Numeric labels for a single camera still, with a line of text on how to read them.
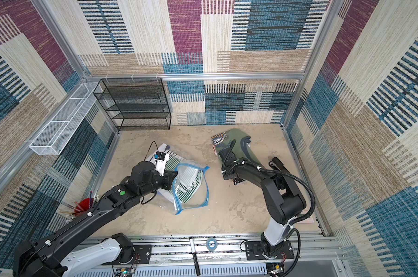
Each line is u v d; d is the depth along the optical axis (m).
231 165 0.69
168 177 0.66
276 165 0.97
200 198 0.89
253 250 0.73
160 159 0.66
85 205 0.77
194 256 0.73
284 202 0.48
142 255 0.73
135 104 1.10
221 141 1.08
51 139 0.70
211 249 0.75
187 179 0.94
